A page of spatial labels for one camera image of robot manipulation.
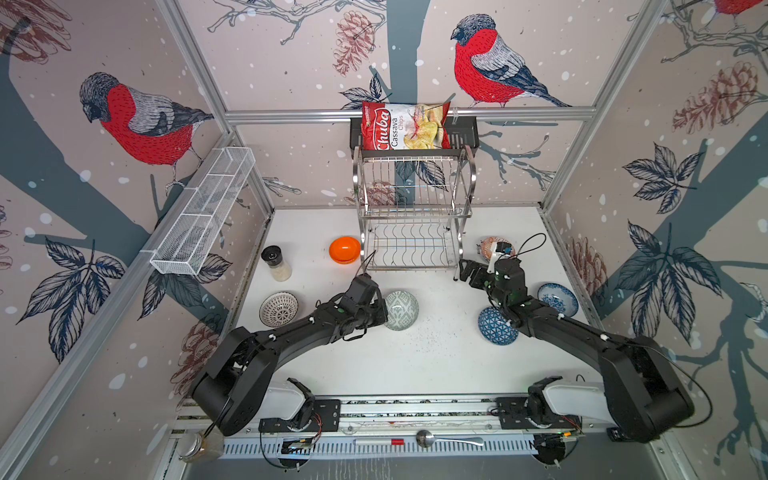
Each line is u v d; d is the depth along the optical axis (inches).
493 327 34.5
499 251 30.5
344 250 40.6
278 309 36.2
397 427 28.6
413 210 53.1
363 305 27.5
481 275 30.7
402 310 34.7
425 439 26.9
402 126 34.5
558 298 36.4
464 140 37.4
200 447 24.5
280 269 38.4
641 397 16.2
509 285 26.4
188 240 28.0
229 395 16.5
